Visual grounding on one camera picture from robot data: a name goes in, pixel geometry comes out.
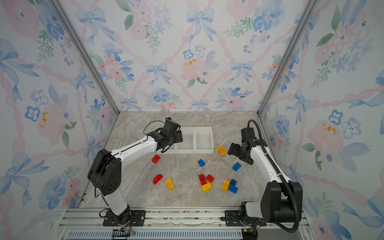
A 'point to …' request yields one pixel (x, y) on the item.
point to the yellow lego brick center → (207, 187)
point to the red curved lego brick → (157, 179)
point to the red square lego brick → (155, 159)
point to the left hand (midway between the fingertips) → (179, 134)
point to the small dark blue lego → (233, 182)
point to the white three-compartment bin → (196, 140)
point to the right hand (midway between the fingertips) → (237, 153)
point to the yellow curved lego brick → (221, 149)
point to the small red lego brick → (210, 178)
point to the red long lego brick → (202, 180)
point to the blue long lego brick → (233, 189)
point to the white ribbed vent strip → (158, 235)
